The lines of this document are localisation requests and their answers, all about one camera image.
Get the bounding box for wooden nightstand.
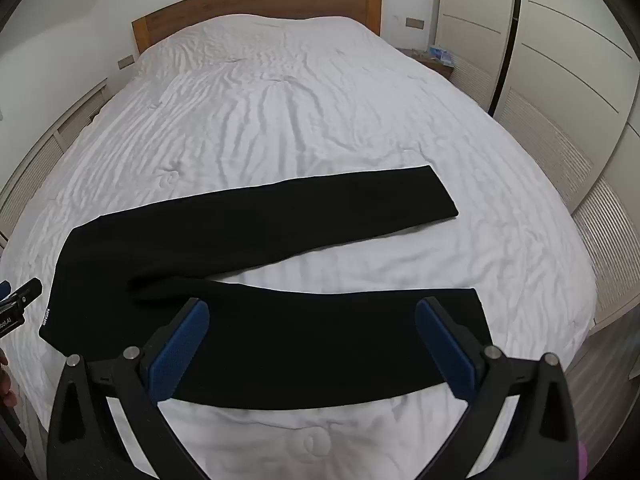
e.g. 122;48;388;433
399;47;457;80

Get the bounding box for pink cloth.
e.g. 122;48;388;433
574;440;592;480

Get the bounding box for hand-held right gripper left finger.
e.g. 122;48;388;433
47;297;211;480

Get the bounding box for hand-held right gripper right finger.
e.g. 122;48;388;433
415;296;582;480

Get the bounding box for white duvet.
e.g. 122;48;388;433
0;12;601;480

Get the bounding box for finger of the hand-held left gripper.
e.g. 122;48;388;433
0;277;44;311

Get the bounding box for person's dark clothing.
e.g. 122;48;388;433
0;404;27;467

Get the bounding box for person's left hand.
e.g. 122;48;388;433
0;350;19;407

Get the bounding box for wooden headboard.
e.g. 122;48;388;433
131;0;383;55

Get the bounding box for black pants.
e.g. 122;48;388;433
39;164;493;411

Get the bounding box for white wardrobe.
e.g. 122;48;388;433
439;0;640;213

